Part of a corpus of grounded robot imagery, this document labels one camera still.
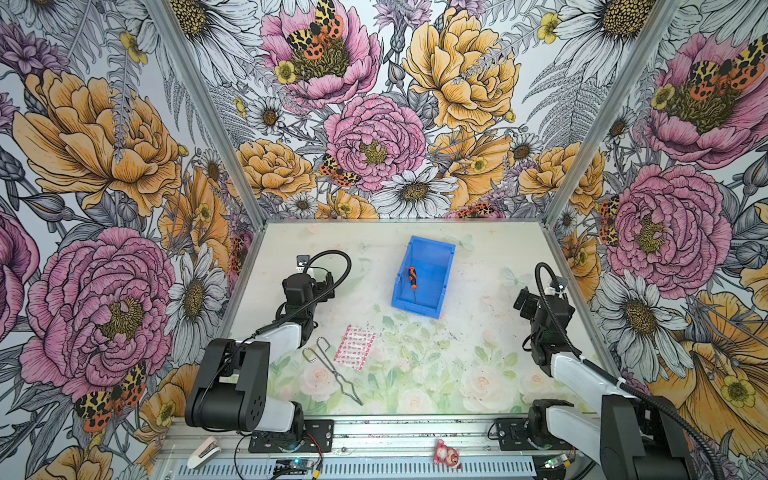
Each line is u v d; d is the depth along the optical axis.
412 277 1.02
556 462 0.72
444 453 0.69
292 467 0.71
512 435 0.74
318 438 0.74
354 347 0.89
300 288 0.71
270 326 0.58
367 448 0.73
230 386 0.44
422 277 1.05
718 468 0.37
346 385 0.83
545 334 0.68
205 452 0.70
